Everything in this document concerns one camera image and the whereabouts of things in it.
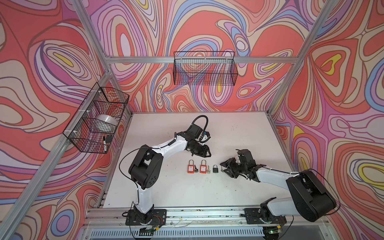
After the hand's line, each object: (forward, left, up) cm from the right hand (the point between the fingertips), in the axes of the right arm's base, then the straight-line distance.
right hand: (221, 168), depth 89 cm
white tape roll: (+11, +58, +32) cm, 67 cm away
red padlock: (+1, +11, 0) cm, 11 cm away
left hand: (+6, +7, +7) cm, 12 cm away
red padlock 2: (+2, +18, 0) cm, 18 cm away
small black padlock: (0, +4, -2) cm, 4 cm away
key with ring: (0, +16, 0) cm, 16 cm away
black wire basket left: (+10, +66, +30) cm, 73 cm away
